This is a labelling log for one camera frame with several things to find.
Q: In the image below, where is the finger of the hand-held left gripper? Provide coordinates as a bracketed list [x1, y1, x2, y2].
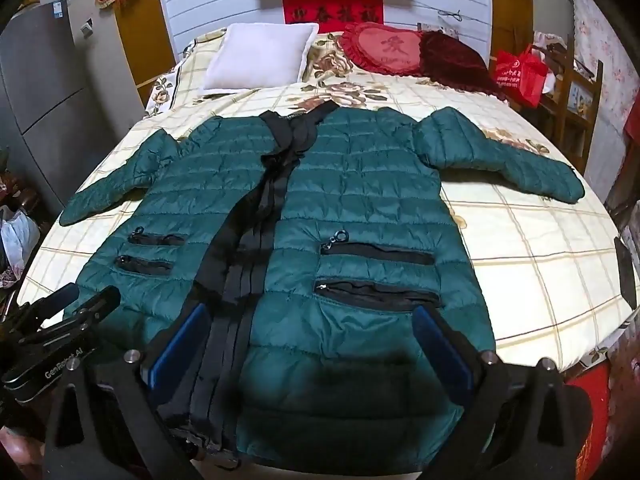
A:
[37, 286, 122, 341]
[17, 282, 81, 322]

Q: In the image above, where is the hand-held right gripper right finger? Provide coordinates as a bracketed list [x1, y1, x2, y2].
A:
[411, 305, 596, 480]

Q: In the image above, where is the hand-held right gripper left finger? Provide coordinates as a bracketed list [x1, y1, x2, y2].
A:
[45, 304, 215, 480]

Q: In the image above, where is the dark green puffer jacket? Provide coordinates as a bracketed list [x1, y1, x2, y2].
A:
[59, 100, 586, 471]

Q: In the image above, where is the white plastic bag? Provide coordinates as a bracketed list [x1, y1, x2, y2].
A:
[0, 205, 41, 272]

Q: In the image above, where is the bed with floral checked sheet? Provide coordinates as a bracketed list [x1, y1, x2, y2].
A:
[22, 25, 640, 376]

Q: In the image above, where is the grey wardrobe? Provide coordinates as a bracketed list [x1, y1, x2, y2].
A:
[0, 0, 146, 221]

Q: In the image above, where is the yellow wooden door panel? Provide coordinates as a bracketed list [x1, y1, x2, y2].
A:
[116, 0, 177, 86]
[489, 0, 543, 61]

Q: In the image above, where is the wooden chair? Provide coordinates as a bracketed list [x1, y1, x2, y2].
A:
[530, 35, 604, 171]

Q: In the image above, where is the red shopping bag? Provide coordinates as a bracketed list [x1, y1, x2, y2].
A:
[495, 44, 549, 108]

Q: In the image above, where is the dark red velvet cushion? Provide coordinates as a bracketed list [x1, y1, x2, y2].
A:
[419, 30, 506, 98]

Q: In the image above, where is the white square pillow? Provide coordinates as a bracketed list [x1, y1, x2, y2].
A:
[202, 22, 320, 95]

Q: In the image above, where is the red heart-shaped pillow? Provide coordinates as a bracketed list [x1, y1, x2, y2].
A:
[339, 22, 426, 77]

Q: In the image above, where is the floral curtain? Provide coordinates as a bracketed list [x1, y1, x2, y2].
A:
[570, 0, 640, 128]

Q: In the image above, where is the red wall banner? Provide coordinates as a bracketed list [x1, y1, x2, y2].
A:
[282, 0, 385, 26]

